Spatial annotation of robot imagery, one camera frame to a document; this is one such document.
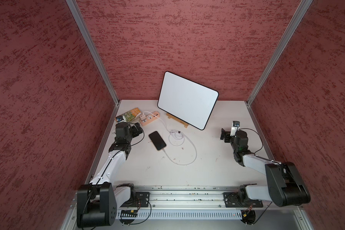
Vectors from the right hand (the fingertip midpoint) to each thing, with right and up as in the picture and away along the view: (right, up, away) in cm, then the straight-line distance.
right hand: (228, 130), depth 92 cm
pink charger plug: (-60, +8, +10) cm, 61 cm away
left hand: (-62, +2, -5) cm, 62 cm away
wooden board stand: (-37, +8, +14) cm, 40 cm away
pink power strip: (-54, +7, +14) cm, 57 cm away
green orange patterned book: (-71, +10, +17) cm, 73 cm away
